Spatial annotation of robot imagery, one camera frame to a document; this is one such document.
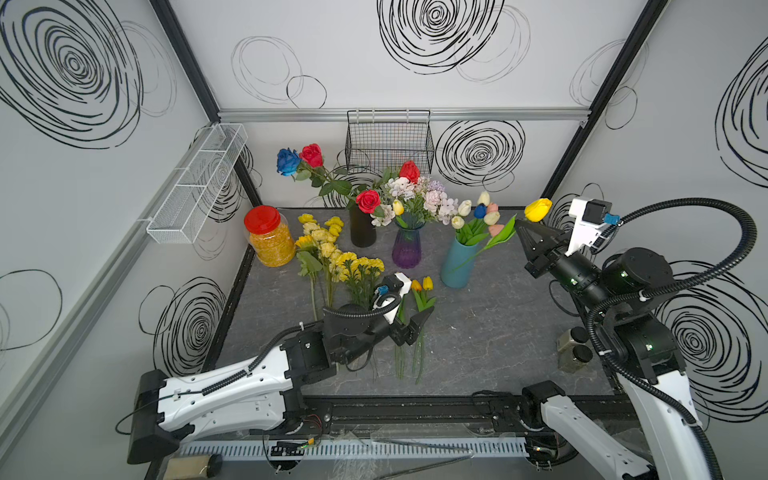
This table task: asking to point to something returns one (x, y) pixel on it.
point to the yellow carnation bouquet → (412, 204)
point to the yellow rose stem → (321, 237)
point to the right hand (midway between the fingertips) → (520, 225)
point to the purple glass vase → (406, 247)
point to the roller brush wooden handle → (200, 466)
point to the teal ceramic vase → (457, 254)
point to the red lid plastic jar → (271, 236)
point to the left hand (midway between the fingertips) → (421, 298)
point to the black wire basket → (383, 140)
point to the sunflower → (301, 256)
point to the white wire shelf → (187, 202)
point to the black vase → (363, 232)
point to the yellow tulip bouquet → (483, 219)
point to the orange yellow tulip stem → (416, 288)
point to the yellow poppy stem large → (334, 226)
